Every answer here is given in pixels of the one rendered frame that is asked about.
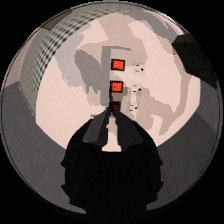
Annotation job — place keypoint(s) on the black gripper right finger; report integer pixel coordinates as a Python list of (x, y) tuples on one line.
[(130, 133)]

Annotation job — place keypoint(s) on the white power strip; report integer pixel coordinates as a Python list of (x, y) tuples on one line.
[(127, 70)]

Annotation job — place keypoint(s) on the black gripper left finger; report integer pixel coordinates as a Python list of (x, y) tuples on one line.
[(93, 132)]

